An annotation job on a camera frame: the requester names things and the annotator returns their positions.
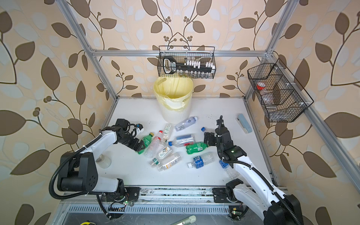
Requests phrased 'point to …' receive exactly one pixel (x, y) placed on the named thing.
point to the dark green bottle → (146, 141)
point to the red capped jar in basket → (260, 86)
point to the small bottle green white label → (167, 131)
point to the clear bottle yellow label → (170, 162)
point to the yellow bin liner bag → (179, 87)
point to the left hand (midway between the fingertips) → (135, 142)
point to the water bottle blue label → (230, 171)
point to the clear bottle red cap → (153, 145)
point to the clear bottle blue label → (209, 130)
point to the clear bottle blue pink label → (182, 140)
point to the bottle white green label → (164, 153)
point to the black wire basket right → (283, 98)
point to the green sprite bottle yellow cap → (194, 148)
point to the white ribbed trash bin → (174, 103)
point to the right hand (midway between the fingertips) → (212, 133)
